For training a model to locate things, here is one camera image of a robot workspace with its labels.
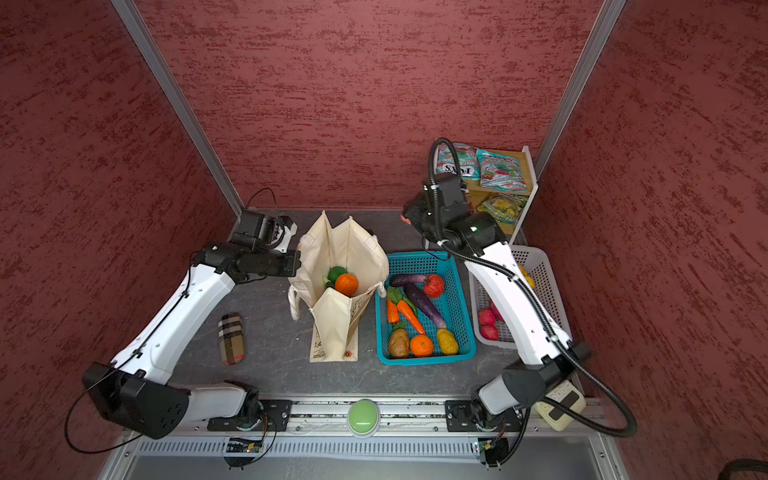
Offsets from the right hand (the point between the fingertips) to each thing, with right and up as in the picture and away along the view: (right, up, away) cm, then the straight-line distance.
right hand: (398, 215), depth 70 cm
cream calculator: (+40, -51, +2) cm, 65 cm away
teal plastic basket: (+13, -18, +25) cm, 33 cm away
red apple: (+26, -32, +13) cm, 43 cm away
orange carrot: (+3, -28, +21) cm, 35 cm away
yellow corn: (+14, -35, +12) cm, 40 cm away
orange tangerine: (+7, -36, +11) cm, 38 cm away
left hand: (-27, -14, +7) cm, 31 cm away
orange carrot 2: (-1, -29, +19) cm, 35 cm away
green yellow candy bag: (+35, +4, +25) cm, 44 cm away
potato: (0, -36, +12) cm, 38 cm away
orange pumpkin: (-15, -20, +19) cm, 32 cm away
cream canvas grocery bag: (-16, -26, +4) cm, 31 cm away
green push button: (-9, -51, +3) cm, 52 cm away
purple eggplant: (+9, -26, +20) cm, 34 cm away
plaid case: (-48, -35, +14) cm, 61 cm away
